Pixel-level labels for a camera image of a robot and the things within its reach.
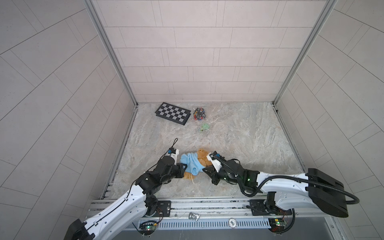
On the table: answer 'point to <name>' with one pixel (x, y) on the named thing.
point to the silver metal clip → (193, 216)
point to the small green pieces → (205, 126)
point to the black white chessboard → (173, 113)
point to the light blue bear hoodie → (193, 166)
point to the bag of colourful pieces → (199, 114)
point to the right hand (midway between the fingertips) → (202, 173)
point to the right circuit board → (276, 224)
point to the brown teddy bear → (202, 154)
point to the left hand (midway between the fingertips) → (190, 165)
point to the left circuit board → (148, 227)
